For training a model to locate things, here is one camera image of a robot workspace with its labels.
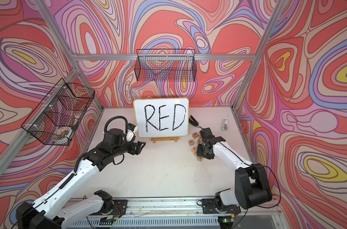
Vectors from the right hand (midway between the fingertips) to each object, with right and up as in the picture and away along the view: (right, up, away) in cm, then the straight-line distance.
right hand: (201, 157), depth 87 cm
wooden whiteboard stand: (-31, +10, +9) cm, 33 cm away
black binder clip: (-1, +21, +21) cm, 30 cm away
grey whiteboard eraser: (+21, +19, +19) cm, 34 cm away
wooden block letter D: (-6, +8, +9) cm, 13 cm away
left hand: (-35, +11, -10) cm, 38 cm away
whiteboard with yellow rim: (-28, +25, +3) cm, 38 cm away
